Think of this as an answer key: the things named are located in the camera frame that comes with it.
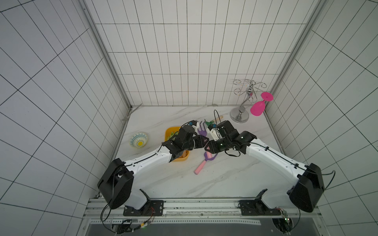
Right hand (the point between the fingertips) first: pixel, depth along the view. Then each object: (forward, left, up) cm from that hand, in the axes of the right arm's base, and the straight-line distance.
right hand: (202, 150), depth 77 cm
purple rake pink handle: (+8, 0, +5) cm, 9 cm away
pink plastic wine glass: (+34, -38, -1) cm, 51 cm away
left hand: (+4, -2, +1) cm, 5 cm away
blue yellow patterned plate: (+12, +43, -13) cm, 47 cm away
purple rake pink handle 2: (+2, -3, -15) cm, 16 cm away
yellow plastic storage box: (+18, +23, -10) cm, 30 cm away
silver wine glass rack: (+39, -29, -14) cm, 50 cm away
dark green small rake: (+32, -7, -16) cm, 36 cm away
